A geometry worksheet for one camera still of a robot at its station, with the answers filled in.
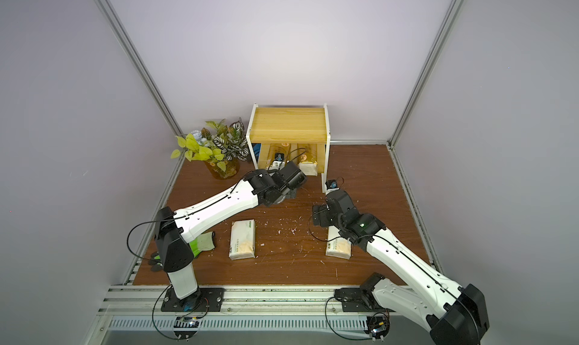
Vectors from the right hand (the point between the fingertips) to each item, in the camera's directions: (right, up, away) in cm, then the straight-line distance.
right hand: (324, 203), depth 78 cm
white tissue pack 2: (+6, -16, +1) cm, 17 cm away
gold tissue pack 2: (-6, +16, +4) cm, 17 cm away
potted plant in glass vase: (-39, +21, +8) cm, 45 cm away
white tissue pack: (-30, -15, +2) cm, 33 cm away
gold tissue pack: (-18, +20, +11) cm, 30 cm away
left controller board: (-46, -38, -6) cm, 60 cm away
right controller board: (+16, -38, -8) cm, 42 cm away
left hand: (-14, +6, +2) cm, 16 cm away
